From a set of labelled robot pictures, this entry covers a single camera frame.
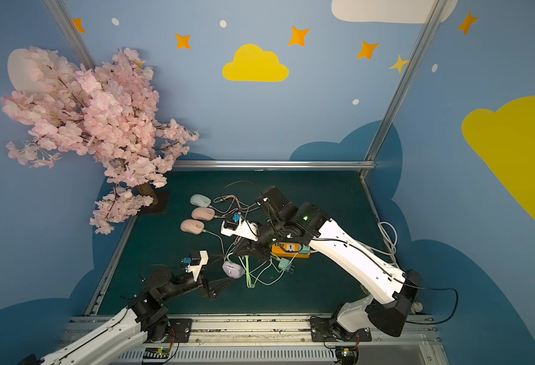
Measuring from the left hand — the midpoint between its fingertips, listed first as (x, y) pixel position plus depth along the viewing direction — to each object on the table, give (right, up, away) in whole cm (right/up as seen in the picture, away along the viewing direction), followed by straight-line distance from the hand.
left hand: (229, 263), depth 72 cm
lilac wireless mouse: (+2, 0, -5) cm, 5 cm away
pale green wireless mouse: (-20, +20, +35) cm, 45 cm away
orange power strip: (+18, +8, -14) cm, 24 cm away
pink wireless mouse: (-17, +14, +30) cm, 37 cm away
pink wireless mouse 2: (-21, +8, +26) cm, 34 cm away
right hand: (+5, +7, -9) cm, 13 cm away
